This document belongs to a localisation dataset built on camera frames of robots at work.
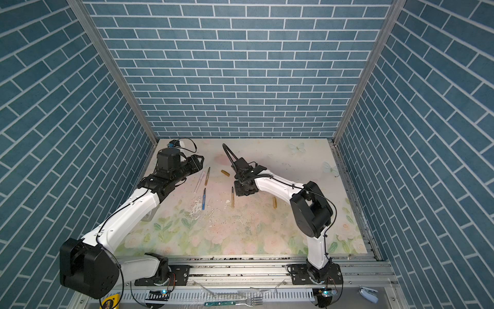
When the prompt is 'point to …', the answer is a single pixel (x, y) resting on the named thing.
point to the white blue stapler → (369, 294)
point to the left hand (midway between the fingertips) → (202, 158)
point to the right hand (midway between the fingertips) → (239, 188)
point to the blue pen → (204, 199)
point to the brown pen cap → (225, 172)
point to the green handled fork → (251, 302)
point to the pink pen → (200, 180)
